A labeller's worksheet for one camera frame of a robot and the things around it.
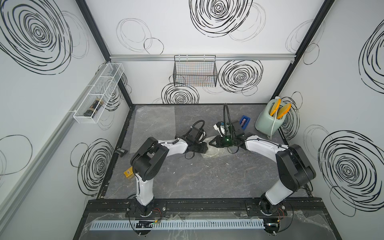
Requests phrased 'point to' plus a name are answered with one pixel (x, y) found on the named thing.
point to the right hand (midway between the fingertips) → (210, 144)
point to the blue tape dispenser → (244, 122)
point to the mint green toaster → (264, 123)
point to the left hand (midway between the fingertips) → (205, 149)
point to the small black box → (121, 152)
